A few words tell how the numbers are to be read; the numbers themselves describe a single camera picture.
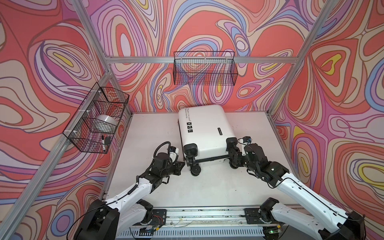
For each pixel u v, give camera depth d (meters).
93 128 0.72
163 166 0.65
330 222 0.40
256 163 0.57
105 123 0.70
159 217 0.73
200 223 0.73
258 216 0.72
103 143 0.72
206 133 0.82
